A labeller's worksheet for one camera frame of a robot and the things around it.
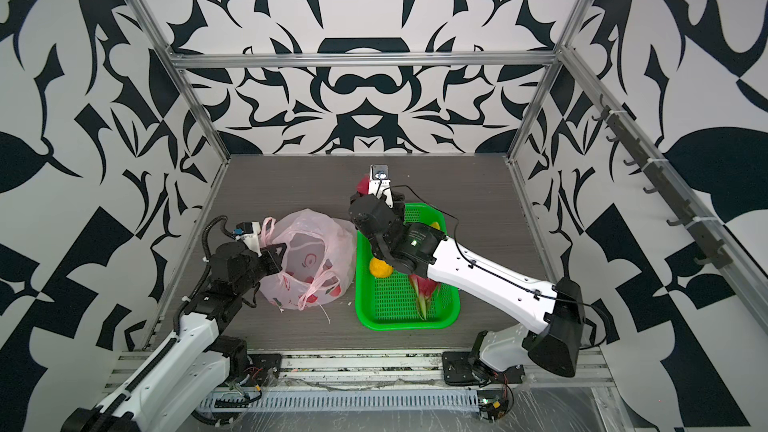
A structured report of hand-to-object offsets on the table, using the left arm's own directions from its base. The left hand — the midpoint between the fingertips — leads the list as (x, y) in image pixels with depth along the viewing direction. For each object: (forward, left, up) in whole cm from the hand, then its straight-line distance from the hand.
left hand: (285, 240), depth 82 cm
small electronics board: (-37, -51, -14) cm, 65 cm away
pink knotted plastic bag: (-2, -7, -10) cm, 13 cm away
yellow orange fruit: (-5, -25, -8) cm, 27 cm away
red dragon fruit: (-12, -37, -8) cm, 40 cm away
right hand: (+2, -24, +17) cm, 30 cm away
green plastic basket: (-13, -28, -14) cm, 34 cm away
